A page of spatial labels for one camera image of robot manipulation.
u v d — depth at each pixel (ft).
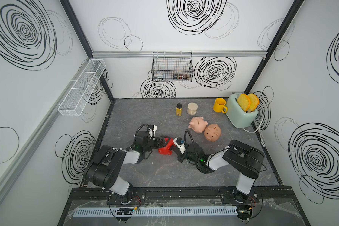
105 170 1.46
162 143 2.59
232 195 2.43
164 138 2.64
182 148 2.53
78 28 2.59
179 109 3.40
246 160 1.58
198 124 3.07
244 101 2.99
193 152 2.15
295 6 2.36
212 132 2.96
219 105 3.45
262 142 3.17
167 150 2.71
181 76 2.89
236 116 2.99
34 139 1.74
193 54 2.97
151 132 2.55
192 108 3.54
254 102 2.92
